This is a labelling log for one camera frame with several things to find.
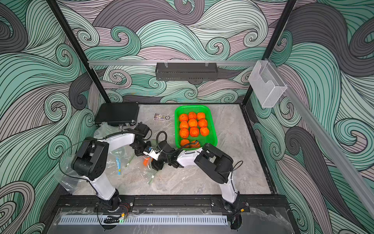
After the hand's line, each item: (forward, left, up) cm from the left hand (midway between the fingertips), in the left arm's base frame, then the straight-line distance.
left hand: (150, 152), depth 92 cm
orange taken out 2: (+27, -28, +6) cm, 39 cm away
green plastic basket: (+9, -40, +2) cm, 41 cm away
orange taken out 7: (+11, -22, +6) cm, 25 cm away
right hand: (-8, -1, +2) cm, 8 cm away
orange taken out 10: (+6, -22, +4) cm, 23 cm away
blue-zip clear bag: (-19, +39, +3) cm, 44 cm away
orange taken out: (+25, -22, +6) cm, 33 cm away
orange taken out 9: (+13, -29, +5) cm, 32 cm away
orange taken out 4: (+19, -22, +5) cm, 30 cm away
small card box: (+29, -2, +1) cm, 30 cm away
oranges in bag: (-8, +1, +5) cm, 9 cm away
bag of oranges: (-13, 0, +4) cm, 14 cm away
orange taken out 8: (+13, -36, +5) cm, 39 cm away
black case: (+32, +31, 0) cm, 44 cm away
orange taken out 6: (+20, -35, +6) cm, 41 cm away
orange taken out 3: (+28, -34, +4) cm, 45 cm away
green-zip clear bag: (-4, +14, +2) cm, 15 cm away
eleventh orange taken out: (+3, -30, +3) cm, 31 cm away
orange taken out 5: (+21, -28, +5) cm, 35 cm away
